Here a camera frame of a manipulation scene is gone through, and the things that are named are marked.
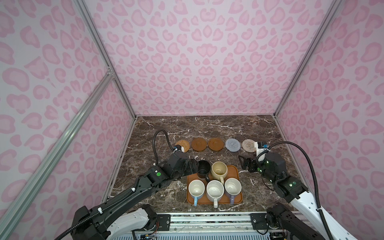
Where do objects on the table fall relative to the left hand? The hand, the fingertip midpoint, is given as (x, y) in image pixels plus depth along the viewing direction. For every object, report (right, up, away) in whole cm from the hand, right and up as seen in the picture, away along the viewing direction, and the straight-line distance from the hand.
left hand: (195, 163), depth 75 cm
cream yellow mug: (+14, -8, +14) cm, 22 cm away
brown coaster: (+2, +7, +28) cm, 29 cm away
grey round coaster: (+25, +6, +26) cm, 37 cm away
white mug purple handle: (+21, -15, +8) cm, 27 cm away
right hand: (+26, +4, 0) cm, 26 cm away
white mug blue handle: (+1, -16, +7) cm, 17 cm away
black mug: (+5, -5, +11) cm, 13 cm away
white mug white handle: (+11, -17, +7) cm, 21 cm away
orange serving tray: (+5, -20, +4) cm, 21 cm away
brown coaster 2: (+14, +7, +28) cm, 32 cm away
